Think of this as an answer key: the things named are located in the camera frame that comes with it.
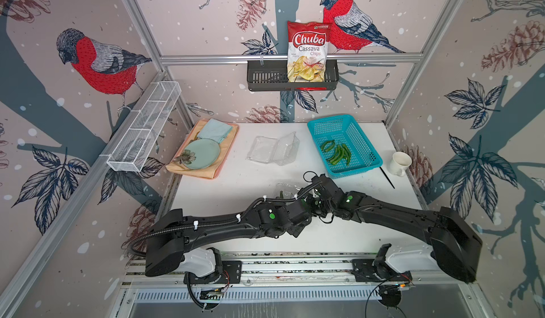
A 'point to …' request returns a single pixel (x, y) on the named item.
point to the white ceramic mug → (399, 162)
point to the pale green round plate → (206, 151)
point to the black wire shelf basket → (274, 77)
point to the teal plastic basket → (343, 128)
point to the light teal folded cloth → (216, 130)
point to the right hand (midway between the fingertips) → (296, 207)
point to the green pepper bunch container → (341, 152)
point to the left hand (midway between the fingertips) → (296, 211)
